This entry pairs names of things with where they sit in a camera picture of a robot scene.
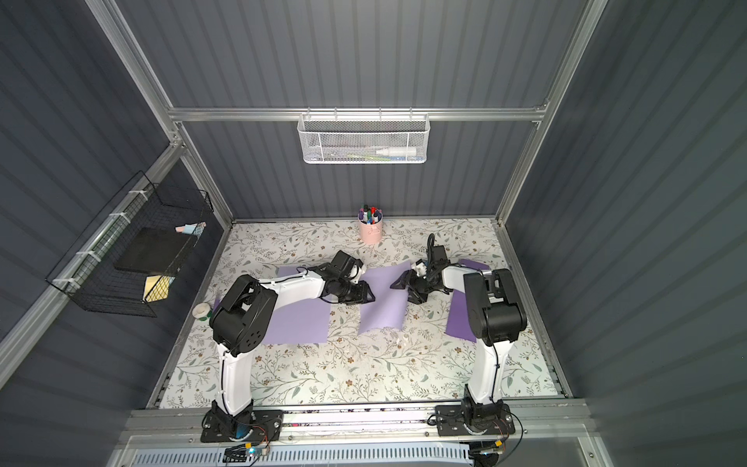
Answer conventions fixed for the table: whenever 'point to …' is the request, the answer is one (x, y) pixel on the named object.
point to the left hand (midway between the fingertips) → (376, 304)
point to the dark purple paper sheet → (459, 323)
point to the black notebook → (156, 250)
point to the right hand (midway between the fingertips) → (395, 292)
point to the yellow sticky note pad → (156, 288)
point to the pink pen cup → (371, 224)
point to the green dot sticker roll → (201, 310)
